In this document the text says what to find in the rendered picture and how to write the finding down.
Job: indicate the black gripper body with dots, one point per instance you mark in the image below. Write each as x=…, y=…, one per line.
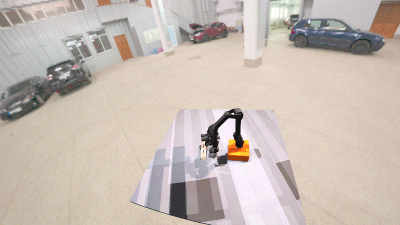
x=213, y=149

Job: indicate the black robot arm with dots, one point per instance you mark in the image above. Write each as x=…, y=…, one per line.
x=212, y=131

